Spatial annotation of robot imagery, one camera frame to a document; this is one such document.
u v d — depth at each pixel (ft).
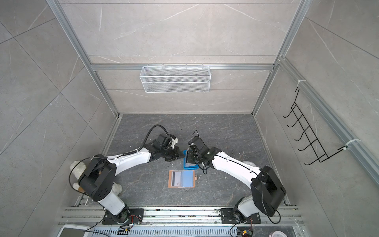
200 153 2.08
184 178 2.81
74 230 2.16
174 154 2.54
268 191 1.37
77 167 2.56
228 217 2.40
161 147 2.31
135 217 2.39
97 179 1.48
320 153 2.01
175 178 2.81
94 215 2.47
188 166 2.96
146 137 2.28
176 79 3.30
